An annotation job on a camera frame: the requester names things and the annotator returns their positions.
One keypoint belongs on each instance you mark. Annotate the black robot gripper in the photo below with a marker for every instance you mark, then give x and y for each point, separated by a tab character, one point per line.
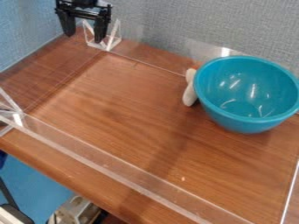
91	9

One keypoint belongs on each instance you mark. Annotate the white toy mushroom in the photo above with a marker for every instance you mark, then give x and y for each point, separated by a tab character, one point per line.
190	96

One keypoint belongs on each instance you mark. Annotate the blue plastic bowl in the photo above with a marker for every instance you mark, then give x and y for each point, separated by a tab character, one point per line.
247	93

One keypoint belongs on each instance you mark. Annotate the clear acrylic front barrier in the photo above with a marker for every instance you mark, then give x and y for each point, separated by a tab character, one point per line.
140	181

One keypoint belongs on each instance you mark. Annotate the grey power strip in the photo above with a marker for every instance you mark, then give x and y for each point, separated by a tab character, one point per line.
75	211

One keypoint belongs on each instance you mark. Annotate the clear acrylic corner bracket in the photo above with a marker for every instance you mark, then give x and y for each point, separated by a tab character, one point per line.
110	42

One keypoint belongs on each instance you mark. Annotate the clear acrylic left bracket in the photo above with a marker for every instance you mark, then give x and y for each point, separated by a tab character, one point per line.
11	113

